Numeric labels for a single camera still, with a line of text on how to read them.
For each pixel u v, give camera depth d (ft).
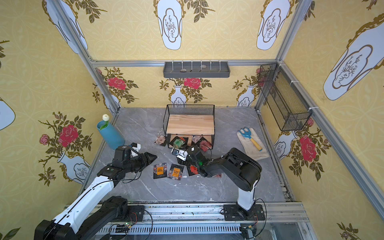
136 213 2.40
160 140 3.38
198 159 2.34
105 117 2.50
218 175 2.81
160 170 2.88
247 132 3.40
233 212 2.40
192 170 2.89
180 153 2.54
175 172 2.88
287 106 2.50
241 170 1.58
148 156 2.44
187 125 3.00
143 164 2.35
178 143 3.20
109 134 2.88
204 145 3.23
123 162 2.07
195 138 3.30
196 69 3.04
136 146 2.55
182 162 2.68
